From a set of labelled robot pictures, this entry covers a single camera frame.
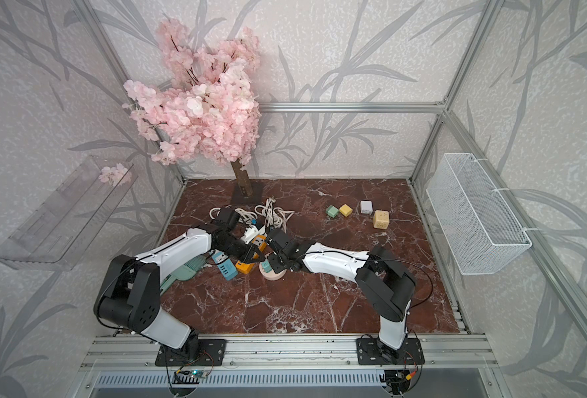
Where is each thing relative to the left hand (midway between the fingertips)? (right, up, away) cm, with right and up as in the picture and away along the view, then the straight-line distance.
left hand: (262, 257), depth 86 cm
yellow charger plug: (+33, +16, +22) cm, 42 cm away
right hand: (+4, 0, +2) cm, 5 cm away
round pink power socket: (+3, -7, +1) cm, 7 cm away
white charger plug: (+42, +17, +23) cm, 51 cm away
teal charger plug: (+2, -3, -1) cm, 3 cm away
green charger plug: (+26, +15, +20) cm, 37 cm away
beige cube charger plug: (+46, +12, +14) cm, 50 cm away
